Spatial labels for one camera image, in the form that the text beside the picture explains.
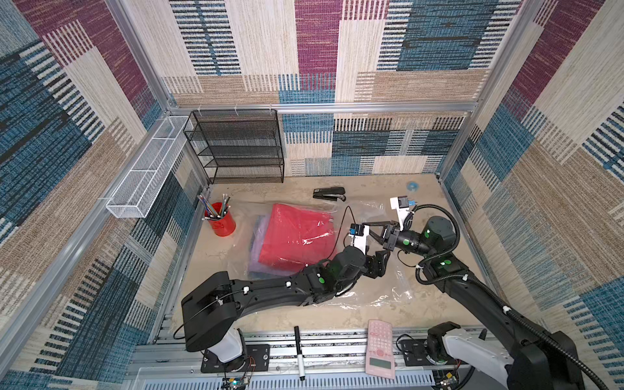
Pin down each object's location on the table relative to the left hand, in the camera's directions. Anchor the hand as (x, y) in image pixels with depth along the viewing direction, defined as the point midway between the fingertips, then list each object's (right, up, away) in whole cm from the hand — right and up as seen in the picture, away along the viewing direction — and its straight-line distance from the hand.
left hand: (384, 252), depth 72 cm
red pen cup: (-57, +5, +27) cm, 63 cm away
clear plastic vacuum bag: (+5, -11, +2) cm, 13 cm away
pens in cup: (-55, +13, +21) cm, 60 cm away
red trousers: (-27, +2, +17) cm, 32 cm away
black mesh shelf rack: (-54, +40, +36) cm, 77 cm away
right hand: (-6, +7, -1) cm, 9 cm away
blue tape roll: (+27, +22, +46) cm, 57 cm away
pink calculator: (-1, -30, +1) cm, 30 cm away
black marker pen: (-25, -31, +1) cm, 40 cm away
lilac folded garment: (-40, -9, +13) cm, 43 cm away
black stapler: (-13, +19, +40) cm, 46 cm away
